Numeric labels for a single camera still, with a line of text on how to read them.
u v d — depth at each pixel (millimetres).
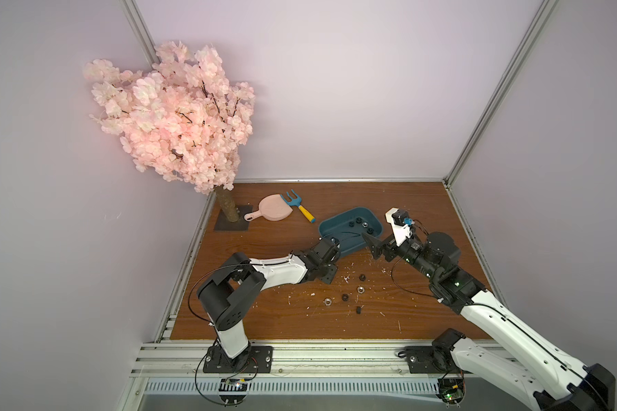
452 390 696
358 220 1062
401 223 578
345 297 853
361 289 860
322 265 709
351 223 1034
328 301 832
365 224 1034
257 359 740
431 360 677
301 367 726
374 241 629
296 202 1135
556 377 393
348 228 1034
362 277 898
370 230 1004
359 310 832
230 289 489
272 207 1105
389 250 616
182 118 597
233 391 717
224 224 1066
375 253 637
